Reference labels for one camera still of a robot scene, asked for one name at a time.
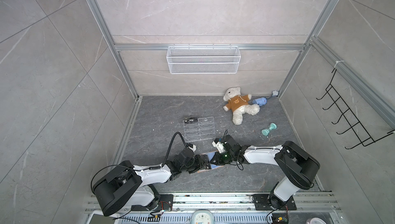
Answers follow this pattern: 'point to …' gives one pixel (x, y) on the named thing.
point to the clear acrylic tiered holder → (198, 129)
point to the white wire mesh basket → (203, 59)
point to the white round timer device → (202, 217)
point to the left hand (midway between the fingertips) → (209, 160)
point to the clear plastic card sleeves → (210, 155)
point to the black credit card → (192, 119)
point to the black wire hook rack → (363, 137)
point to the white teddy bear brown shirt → (238, 104)
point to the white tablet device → (97, 217)
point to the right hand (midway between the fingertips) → (210, 161)
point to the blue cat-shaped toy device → (261, 101)
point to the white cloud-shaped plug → (274, 93)
